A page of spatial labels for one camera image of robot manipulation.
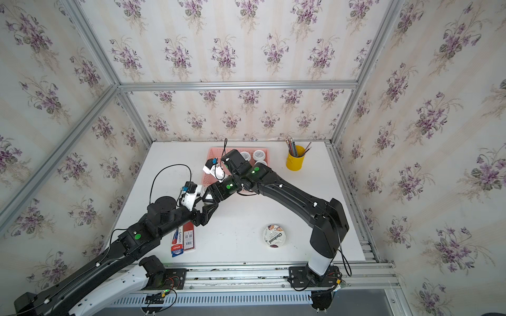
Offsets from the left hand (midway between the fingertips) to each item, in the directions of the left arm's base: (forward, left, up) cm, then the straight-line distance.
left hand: (213, 202), depth 71 cm
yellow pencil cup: (+30, -38, -14) cm, 50 cm away
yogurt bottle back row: (+36, -19, -14) cm, 43 cm away
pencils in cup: (+35, -36, -8) cm, 51 cm away
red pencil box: (-5, +13, -20) cm, 24 cm away
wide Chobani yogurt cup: (-7, -24, -16) cm, 29 cm away
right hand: (+2, +1, +1) cm, 2 cm away
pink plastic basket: (+40, +6, -18) cm, 44 cm away
